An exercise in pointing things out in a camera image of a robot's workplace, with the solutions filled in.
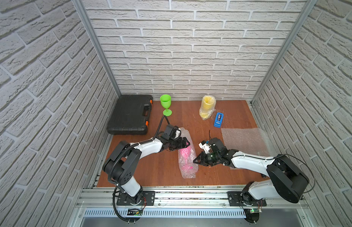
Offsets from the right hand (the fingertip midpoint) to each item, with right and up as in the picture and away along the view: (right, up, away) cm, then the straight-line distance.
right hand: (195, 162), depth 82 cm
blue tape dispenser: (+20, +25, +21) cm, 38 cm away
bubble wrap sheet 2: (-6, +17, +9) cm, 20 cm away
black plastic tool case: (-45, +28, +19) cm, 56 cm away
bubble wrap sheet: (+15, +28, +25) cm, 40 cm away
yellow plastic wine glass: (+11, +37, +16) cm, 41 cm away
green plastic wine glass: (-20, +40, +20) cm, 49 cm away
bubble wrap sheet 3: (+40, +10, +13) cm, 43 cm away
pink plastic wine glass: (-4, -1, -6) cm, 8 cm away
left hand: (-4, +10, +6) cm, 13 cm away
